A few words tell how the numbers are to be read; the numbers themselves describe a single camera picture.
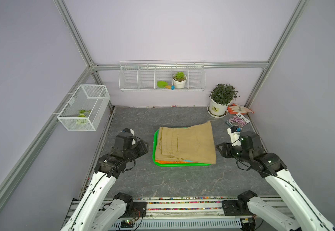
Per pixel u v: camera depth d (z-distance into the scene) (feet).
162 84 3.32
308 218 1.28
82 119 2.42
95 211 1.38
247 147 1.78
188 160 2.63
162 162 2.66
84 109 2.64
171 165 2.72
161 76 3.27
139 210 2.39
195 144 2.78
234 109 3.81
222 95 3.33
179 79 2.97
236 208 2.39
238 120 3.66
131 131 2.22
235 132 2.07
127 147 1.76
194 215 2.38
